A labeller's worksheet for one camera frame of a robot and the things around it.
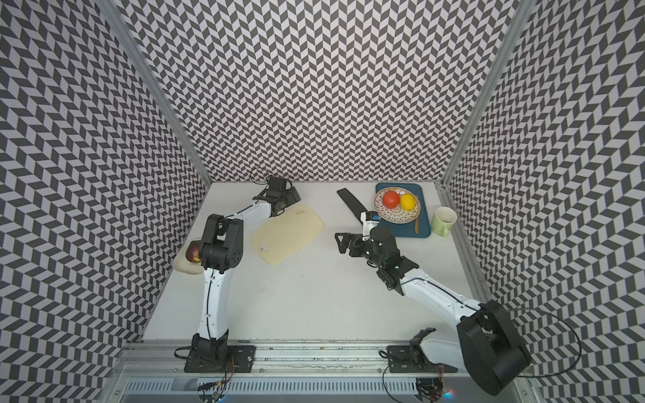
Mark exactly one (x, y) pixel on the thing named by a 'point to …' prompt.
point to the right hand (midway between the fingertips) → (346, 240)
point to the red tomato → (390, 199)
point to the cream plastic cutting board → (285, 231)
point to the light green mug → (443, 218)
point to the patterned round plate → (396, 215)
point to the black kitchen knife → (355, 207)
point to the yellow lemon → (407, 201)
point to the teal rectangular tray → (408, 229)
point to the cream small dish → (182, 264)
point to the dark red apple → (193, 253)
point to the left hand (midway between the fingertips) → (289, 197)
